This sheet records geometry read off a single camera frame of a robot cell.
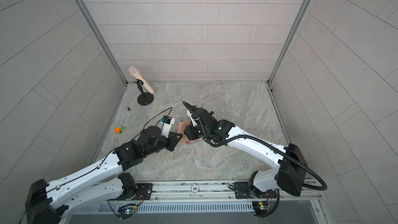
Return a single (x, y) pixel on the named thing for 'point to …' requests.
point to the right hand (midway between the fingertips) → (185, 133)
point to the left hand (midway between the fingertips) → (185, 136)
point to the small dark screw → (128, 109)
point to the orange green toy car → (119, 129)
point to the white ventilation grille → (223, 207)
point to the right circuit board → (261, 208)
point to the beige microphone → (134, 71)
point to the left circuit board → (127, 209)
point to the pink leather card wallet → (182, 125)
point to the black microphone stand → (146, 98)
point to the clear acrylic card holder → (188, 142)
